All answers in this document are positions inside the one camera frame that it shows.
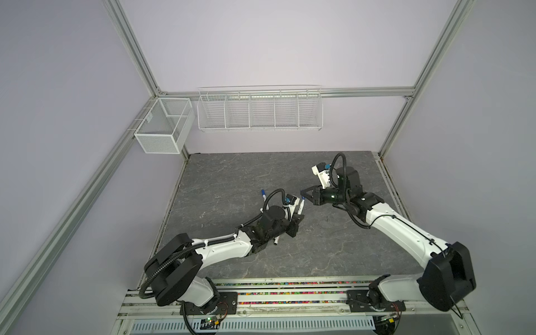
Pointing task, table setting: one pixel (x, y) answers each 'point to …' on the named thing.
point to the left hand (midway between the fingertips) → (302, 218)
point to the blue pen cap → (303, 197)
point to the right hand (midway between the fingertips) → (302, 193)
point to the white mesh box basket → (165, 127)
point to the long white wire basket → (292, 107)
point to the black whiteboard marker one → (276, 240)
